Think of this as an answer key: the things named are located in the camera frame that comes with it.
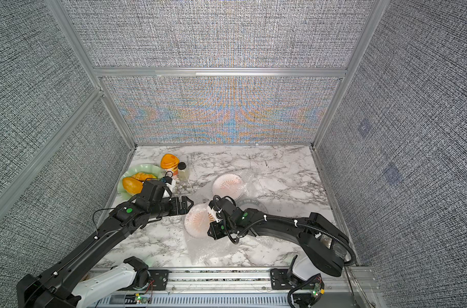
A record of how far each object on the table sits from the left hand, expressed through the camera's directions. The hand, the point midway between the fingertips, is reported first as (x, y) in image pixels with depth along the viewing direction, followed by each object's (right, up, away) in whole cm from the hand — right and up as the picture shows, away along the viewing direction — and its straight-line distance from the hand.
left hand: (188, 202), depth 77 cm
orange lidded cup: (-14, +16, +21) cm, 30 cm away
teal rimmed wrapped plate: (+27, -4, +17) cm, 33 cm away
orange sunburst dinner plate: (+2, -10, +11) cm, 15 cm away
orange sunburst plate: (+16, +5, +23) cm, 28 cm away
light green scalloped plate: (-24, +12, +28) cm, 39 cm away
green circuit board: (-15, -33, -8) cm, 37 cm away
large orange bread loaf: (-30, +5, +14) cm, 34 cm away
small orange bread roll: (-27, +9, +18) cm, 34 cm away
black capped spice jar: (-7, +12, +20) cm, 25 cm away
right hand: (+7, -12, +1) cm, 14 cm away
